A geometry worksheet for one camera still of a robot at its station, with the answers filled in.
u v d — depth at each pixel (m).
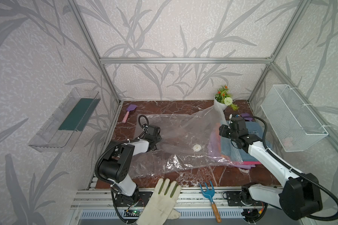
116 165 0.46
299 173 0.42
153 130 0.76
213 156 0.76
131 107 1.16
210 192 0.75
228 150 0.80
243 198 0.67
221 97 1.02
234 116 0.75
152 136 0.76
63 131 0.64
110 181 0.49
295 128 0.63
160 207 0.71
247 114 1.12
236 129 0.65
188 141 0.97
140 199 0.72
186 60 0.96
